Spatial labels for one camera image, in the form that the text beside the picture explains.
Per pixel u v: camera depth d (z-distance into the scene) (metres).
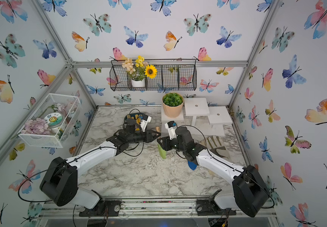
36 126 0.60
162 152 0.79
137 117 1.07
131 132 0.67
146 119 0.74
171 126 0.71
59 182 0.43
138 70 0.86
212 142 0.98
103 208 0.72
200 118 1.10
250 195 0.41
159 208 0.76
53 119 0.66
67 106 0.79
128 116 1.06
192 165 0.89
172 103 0.84
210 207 0.72
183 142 0.63
